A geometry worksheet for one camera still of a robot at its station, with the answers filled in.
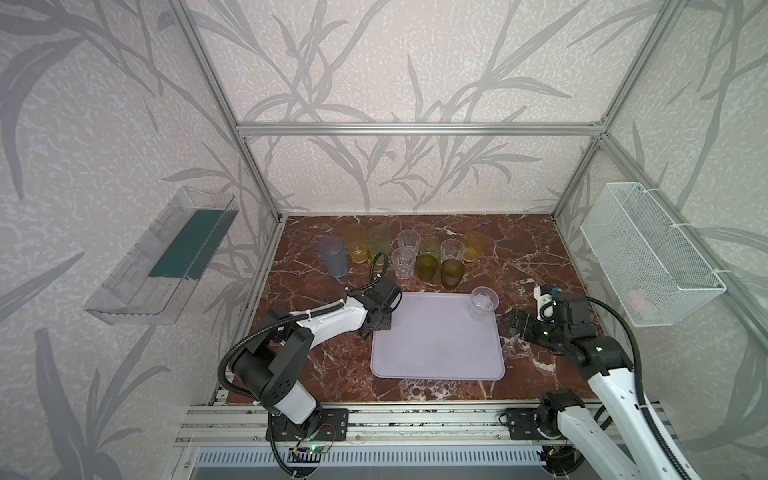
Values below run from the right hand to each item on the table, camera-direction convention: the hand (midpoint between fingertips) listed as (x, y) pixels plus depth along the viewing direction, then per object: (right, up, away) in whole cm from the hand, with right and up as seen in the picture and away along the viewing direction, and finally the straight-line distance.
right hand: (514, 312), depth 79 cm
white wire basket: (+24, +13, -16) cm, 31 cm away
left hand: (-36, -3, +13) cm, 38 cm away
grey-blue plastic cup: (-54, +16, +21) cm, 60 cm away
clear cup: (-30, +13, +25) cm, 41 cm away
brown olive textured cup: (-13, +9, +20) cm, 26 cm away
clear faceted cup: (-5, +1, +13) cm, 14 cm away
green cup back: (-20, +18, +30) cm, 40 cm away
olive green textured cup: (-22, +10, +23) cm, 33 cm away
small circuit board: (-52, -31, -8) cm, 61 cm away
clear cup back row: (-28, +20, +29) cm, 45 cm away
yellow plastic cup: (-47, +20, +32) cm, 60 cm away
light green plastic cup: (-39, +20, +30) cm, 53 cm away
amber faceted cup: (-3, +18, +30) cm, 35 cm away
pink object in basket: (+29, +5, -5) cm, 30 cm away
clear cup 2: (-13, +17, +25) cm, 33 cm away
